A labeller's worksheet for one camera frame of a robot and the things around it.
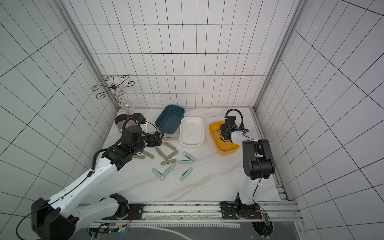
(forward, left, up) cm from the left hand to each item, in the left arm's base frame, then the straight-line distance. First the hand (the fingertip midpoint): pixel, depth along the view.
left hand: (155, 136), depth 79 cm
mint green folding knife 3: (-10, -6, -20) cm, 23 cm away
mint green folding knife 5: (+13, -37, -14) cm, 42 cm away
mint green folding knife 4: (-13, -16, -20) cm, 29 cm away
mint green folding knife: (-2, -18, -20) cm, 27 cm away
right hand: (+19, -42, -14) cm, 48 cm away
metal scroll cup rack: (+23, +23, +13) cm, 35 cm away
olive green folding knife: (+5, -6, -20) cm, 22 cm away
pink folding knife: (+11, -5, -19) cm, 22 cm away
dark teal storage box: (+31, -1, -23) cm, 39 cm away
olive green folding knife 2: (+1, +2, -20) cm, 20 cm away
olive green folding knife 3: (+1, -8, -21) cm, 22 cm away
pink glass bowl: (+18, +30, -13) cm, 37 cm away
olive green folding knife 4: (-5, -6, -20) cm, 21 cm away
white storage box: (+17, -19, -18) cm, 32 cm away
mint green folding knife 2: (-5, -13, -19) cm, 24 cm away
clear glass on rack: (+22, +22, 0) cm, 30 cm away
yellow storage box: (+3, -39, -15) cm, 42 cm away
